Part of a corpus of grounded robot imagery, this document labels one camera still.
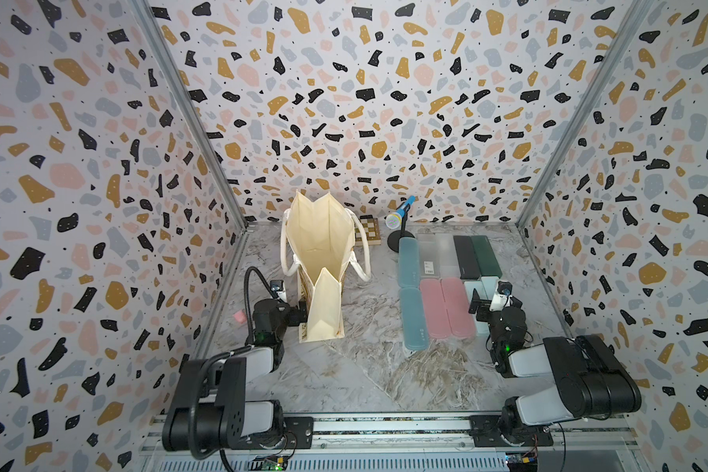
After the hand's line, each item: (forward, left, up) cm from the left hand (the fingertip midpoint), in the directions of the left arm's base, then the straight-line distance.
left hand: (290, 297), depth 91 cm
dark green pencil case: (+19, -69, -7) cm, 72 cm away
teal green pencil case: (-5, -39, -8) cm, 40 cm away
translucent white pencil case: (+17, -54, -8) cm, 58 cm away
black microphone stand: (+31, -35, -6) cm, 47 cm away
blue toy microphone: (+20, -33, +13) cm, 41 cm away
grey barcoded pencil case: (+21, -47, -6) cm, 52 cm away
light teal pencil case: (-9, -59, -4) cm, 60 cm away
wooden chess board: (+33, -26, -5) cm, 43 cm away
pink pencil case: (0, -46, -7) cm, 47 cm away
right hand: (0, -63, +2) cm, 63 cm away
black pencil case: (+19, -61, -6) cm, 64 cm away
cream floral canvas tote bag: (+20, -7, +3) cm, 21 cm away
